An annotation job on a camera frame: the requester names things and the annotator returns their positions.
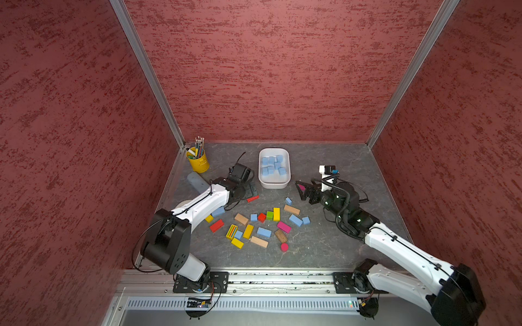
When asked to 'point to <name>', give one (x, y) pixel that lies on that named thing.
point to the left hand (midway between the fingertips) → (245, 196)
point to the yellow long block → (248, 231)
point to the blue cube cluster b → (270, 170)
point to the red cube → (262, 217)
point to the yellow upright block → (276, 214)
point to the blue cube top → (272, 160)
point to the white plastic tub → (276, 180)
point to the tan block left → (241, 219)
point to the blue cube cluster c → (277, 165)
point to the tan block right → (292, 210)
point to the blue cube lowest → (282, 170)
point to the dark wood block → (281, 236)
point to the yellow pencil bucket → (198, 160)
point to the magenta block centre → (283, 227)
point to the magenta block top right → (302, 187)
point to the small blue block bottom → (238, 235)
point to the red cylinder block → (284, 247)
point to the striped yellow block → (232, 231)
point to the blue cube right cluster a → (306, 221)
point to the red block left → (217, 225)
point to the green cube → (269, 215)
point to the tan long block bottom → (259, 242)
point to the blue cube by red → (253, 217)
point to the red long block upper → (253, 198)
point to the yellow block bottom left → (237, 243)
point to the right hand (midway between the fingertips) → (302, 185)
